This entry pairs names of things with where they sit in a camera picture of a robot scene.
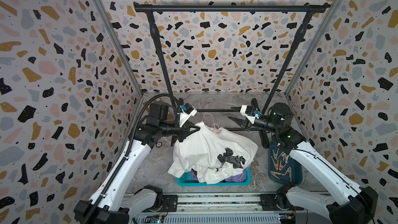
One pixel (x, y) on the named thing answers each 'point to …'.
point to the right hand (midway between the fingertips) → (232, 112)
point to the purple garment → (239, 178)
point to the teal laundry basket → (185, 180)
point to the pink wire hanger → (214, 129)
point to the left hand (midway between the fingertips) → (199, 128)
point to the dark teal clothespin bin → (283, 168)
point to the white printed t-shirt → (210, 152)
